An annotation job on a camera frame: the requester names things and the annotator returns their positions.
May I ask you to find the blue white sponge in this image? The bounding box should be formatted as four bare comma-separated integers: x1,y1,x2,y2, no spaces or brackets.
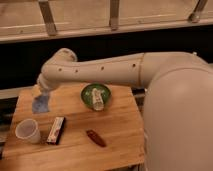
32,94,50,113

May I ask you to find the right metal window bracket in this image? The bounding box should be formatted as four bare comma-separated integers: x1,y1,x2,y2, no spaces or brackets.
188,0,208,23

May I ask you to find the wooden cutting board table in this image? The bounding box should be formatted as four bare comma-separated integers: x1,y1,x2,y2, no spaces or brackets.
0,84,144,171

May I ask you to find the green bowl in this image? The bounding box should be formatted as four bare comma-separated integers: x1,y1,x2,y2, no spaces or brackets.
81,84,111,111

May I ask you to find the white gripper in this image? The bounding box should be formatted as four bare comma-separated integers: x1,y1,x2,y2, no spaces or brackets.
32,74,58,98

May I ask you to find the dark red oblong object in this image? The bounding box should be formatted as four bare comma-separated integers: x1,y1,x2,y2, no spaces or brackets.
86,130,106,147

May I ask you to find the translucent ceramic cup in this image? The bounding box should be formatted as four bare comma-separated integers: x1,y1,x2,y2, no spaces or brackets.
15,119,41,144

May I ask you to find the metal window bracket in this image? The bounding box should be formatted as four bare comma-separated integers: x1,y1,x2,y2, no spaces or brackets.
38,0,57,36
188,0,208,23
109,0,119,30

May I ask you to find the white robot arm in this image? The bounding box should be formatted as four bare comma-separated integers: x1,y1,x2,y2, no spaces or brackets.
34,48,213,171

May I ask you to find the left metal window bracket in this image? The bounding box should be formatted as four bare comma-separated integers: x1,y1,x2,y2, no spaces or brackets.
38,0,57,36

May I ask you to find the middle metal window bracket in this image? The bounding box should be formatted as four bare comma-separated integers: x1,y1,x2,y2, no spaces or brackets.
109,0,119,30

